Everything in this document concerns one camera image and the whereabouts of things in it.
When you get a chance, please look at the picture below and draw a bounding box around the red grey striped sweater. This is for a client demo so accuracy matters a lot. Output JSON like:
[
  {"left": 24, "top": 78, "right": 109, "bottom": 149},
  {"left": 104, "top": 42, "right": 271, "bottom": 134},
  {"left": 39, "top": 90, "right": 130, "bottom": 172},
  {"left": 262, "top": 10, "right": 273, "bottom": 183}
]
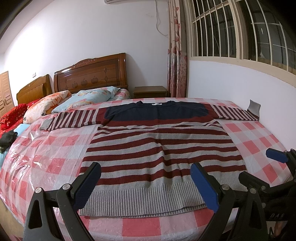
[{"left": 41, "top": 101, "right": 258, "bottom": 217}]

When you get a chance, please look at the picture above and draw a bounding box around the black cloth item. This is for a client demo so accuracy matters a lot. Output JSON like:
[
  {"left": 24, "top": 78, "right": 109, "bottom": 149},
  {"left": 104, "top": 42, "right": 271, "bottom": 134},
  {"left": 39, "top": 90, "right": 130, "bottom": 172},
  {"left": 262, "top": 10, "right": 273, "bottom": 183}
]
[{"left": 0, "top": 130, "right": 18, "bottom": 154}]

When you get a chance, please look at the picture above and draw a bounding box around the light blue bed sheet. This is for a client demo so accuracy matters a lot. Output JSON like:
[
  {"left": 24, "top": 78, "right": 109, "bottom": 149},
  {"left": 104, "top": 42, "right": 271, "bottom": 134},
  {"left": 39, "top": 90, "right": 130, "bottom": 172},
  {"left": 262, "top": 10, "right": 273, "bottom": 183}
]
[{"left": 0, "top": 123, "right": 30, "bottom": 167}]

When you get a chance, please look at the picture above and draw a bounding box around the red blanket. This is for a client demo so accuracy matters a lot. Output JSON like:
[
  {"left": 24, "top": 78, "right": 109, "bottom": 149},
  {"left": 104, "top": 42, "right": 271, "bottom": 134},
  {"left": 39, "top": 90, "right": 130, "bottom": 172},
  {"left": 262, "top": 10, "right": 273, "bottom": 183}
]
[{"left": 0, "top": 99, "right": 40, "bottom": 136}]

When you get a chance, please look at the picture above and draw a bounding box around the orange floral pillow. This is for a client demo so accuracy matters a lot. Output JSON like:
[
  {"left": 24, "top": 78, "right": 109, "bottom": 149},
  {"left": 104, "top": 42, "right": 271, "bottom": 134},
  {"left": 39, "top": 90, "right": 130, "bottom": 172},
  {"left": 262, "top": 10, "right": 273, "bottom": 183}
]
[{"left": 23, "top": 90, "right": 72, "bottom": 124}]

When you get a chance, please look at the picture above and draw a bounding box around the wooden wardrobe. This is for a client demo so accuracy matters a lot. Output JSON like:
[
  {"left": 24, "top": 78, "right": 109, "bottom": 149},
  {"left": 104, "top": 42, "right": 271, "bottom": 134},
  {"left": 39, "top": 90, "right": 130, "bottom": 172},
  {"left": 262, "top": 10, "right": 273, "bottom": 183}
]
[{"left": 0, "top": 71, "right": 15, "bottom": 117}]

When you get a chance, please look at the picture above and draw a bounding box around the light blue floral pillow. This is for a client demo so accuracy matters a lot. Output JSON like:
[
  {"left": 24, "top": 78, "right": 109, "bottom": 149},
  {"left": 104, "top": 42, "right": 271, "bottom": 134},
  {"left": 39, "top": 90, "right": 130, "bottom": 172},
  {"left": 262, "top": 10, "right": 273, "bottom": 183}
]
[{"left": 51, "top": 86, "right": 120, "bottom": 114}]

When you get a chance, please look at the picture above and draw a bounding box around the barred window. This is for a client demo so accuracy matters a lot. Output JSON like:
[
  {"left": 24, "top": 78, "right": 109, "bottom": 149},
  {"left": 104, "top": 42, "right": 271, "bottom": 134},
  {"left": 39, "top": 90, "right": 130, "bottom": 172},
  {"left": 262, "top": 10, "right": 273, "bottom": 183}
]
[{"left": 185, "top": 1, "right": 295, "bottom": 86}]

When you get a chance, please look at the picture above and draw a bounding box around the small wooden headboard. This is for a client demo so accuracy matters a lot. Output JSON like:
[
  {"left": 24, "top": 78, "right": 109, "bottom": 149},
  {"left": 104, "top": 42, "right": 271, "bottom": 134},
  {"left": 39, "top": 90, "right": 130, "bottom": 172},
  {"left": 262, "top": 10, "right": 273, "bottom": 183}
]
[{"left": 16, "top": 74, "right": 53, "bottom": 104}]

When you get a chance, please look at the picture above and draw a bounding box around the wooden nightstand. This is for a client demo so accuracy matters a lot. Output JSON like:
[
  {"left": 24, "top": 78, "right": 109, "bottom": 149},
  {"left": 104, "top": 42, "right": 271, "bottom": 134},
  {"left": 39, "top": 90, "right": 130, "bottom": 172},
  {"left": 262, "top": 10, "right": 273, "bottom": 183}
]
[{"left": 133, "top": 86, "right": 168, "bottom": 98}]

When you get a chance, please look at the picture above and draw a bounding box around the pink floral curtain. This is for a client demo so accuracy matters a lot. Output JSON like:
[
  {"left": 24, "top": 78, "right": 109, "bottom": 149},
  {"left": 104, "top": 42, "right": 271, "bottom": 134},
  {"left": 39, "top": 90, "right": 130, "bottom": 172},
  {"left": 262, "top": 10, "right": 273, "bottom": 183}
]
[{"left": 167, "top": 0, "right": 187, "bottom": 97}]

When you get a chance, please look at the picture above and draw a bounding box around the large wooden headboard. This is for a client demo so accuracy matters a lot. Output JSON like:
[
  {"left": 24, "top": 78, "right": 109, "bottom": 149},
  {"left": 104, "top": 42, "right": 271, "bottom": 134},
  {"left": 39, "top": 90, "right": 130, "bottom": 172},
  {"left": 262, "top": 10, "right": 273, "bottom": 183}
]
[{"left": 53, "top": 53, "right": 128, "bottom": 94}]

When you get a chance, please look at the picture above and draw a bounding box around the white air conditioner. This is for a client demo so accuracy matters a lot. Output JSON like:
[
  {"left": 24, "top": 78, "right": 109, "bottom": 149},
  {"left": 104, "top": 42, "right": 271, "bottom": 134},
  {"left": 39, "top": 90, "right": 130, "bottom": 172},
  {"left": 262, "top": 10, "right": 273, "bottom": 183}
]
[{"left": 104, "top": 0, "right": 124, "bottom": 4}]

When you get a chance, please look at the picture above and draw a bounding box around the white wall cable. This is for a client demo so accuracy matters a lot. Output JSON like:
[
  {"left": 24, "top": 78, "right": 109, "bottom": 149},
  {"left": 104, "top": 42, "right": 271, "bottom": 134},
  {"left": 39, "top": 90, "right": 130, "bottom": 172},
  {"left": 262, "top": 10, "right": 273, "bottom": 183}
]
[{"left": 155, "top": 0, "right": 169, "bottom": 38}]

